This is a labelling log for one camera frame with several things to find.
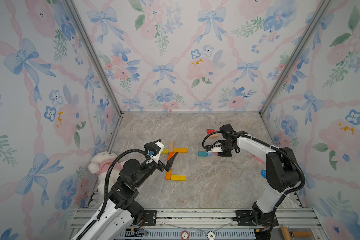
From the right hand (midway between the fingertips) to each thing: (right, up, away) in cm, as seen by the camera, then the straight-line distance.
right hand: (221, 148), depth 95 cm
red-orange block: (-32, -4, +2) cm, 33 cm away
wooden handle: (+23, -36, -26) cm, 50 cm away
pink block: (-5, -2, -7) cm, 9 cm away
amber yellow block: (-26, -2, +3) cm, 26 cm away
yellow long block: (-27, -16, -9) cm, 32 cm away
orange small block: (-33, -15, -7) cm, 36 cm away
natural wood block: (-32, 0, +5) cm, 33 cm away
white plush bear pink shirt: (-69, -7, -13) cm, 71 cm away
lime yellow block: (-35, -2, 0) cm, 35 cm away
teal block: (-12, -4, 0) cm, 12 cm away
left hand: (-31, +5, -29) cm, 43 cm away
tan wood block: (-10, +9, -25) cm, 28 cm away
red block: (-4, +10, +17) cm, 21 cm away
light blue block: (-7, -4, 0) cm, 8 cm away
